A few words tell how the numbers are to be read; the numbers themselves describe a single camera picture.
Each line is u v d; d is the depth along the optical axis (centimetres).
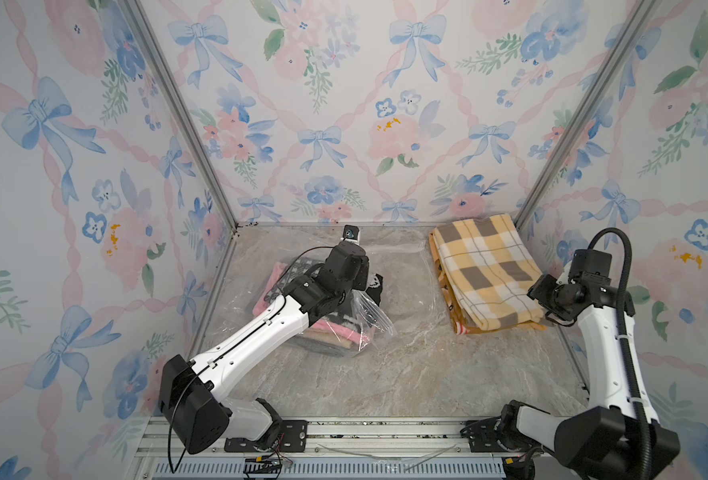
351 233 64
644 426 37
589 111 86
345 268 54
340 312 82
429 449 73
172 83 80
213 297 103
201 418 38
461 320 90
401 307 97
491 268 96
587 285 52
